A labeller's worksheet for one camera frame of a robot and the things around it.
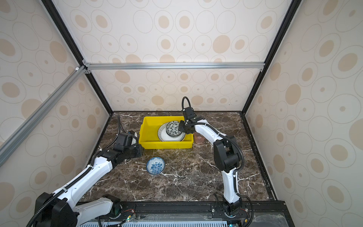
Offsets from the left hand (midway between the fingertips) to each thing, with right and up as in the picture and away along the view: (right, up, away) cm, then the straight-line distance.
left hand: (147, 147), depth 82 cm
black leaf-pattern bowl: (+13, +10, +18) cm, 24 cm away
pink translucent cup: (+32, +3, +14) cm, 35 cm away
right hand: (+20, +11, +14) cm, 26 cm away
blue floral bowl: (+4, -13, +7) cm, 15 cm away
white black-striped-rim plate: (+7, +4, +18) cm, 20 cm away
